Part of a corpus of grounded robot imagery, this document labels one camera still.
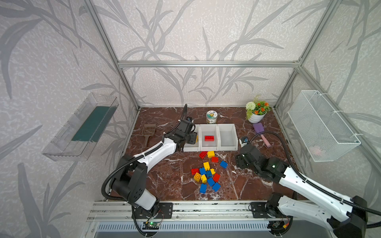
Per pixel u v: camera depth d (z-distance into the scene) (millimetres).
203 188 801
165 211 739
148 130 1071
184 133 679
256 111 1019
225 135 1023
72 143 625
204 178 806
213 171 865
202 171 848
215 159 920
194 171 851
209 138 992
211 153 921
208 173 845
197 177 823
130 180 433
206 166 868
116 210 751
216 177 844
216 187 810
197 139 825
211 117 1046
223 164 893
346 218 395
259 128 1056
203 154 926
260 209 740
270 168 524
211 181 825
